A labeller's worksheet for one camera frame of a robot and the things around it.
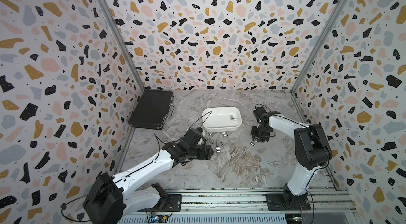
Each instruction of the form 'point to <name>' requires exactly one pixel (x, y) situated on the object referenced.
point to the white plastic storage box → (221, 119)
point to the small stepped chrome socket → (221, 143)
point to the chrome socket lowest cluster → (218, 149)
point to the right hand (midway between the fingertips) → (253, 138)
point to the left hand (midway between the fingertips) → (210, 152)
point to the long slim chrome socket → (217, 142)
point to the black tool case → (152, 109)
